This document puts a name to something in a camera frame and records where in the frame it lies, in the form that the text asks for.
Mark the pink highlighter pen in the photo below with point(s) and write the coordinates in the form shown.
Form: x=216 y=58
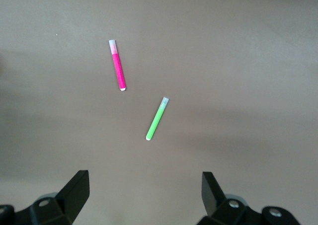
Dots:
x=118 y=68

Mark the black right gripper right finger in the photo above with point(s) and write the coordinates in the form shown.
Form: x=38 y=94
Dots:
x=216 y=205

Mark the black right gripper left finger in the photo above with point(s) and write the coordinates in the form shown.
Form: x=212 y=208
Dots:
x=67 y=197

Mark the green highlighter pen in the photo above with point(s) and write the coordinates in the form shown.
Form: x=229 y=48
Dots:
x=156 y=120

